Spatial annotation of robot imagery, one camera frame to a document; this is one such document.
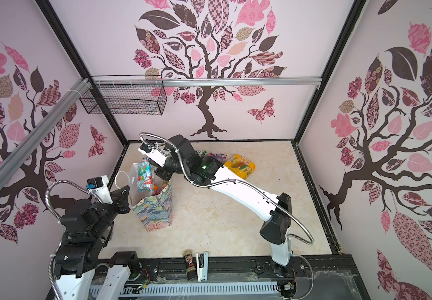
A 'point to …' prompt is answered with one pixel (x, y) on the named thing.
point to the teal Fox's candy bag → (145, 183)
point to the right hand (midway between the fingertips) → (152, 156)
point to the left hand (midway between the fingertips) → (130, 190)
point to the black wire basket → (144, 95)
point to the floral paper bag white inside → (154, 208)
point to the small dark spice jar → (191, 269)
